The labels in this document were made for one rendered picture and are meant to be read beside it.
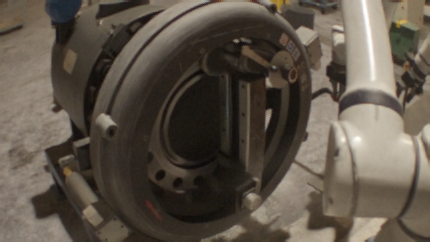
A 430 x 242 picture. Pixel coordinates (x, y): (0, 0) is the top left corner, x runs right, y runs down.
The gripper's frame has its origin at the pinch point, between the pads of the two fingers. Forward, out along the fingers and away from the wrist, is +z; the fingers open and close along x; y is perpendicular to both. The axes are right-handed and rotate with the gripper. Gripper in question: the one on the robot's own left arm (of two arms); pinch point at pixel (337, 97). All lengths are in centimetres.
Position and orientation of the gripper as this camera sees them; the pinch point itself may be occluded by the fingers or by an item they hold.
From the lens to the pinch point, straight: 164.7
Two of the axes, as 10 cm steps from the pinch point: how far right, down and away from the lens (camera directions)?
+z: 0.0, 8.7, 5.0
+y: 7.7, -3.2, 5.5
